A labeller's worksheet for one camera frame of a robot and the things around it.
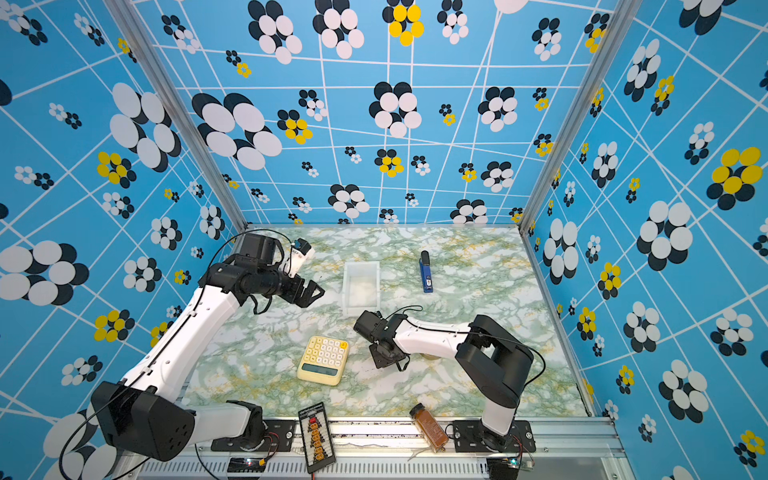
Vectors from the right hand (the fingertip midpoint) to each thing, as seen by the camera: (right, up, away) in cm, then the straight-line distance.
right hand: (387, 356), depth 88 cm
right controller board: (+27, -19, -19) cm, 39 cm away
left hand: (-20, +23, -9) cm, 32 cm away
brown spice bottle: (+12, -13, -17) cm, 24 cm away
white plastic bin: (-9, +19, +14) cm, 25 cm away
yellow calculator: (-18, 0, -4) cm, 19 cm away
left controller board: (-34, -21, -16) cm, 43 cm away
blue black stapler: (+13, +24, +15) cm, 31 cm away
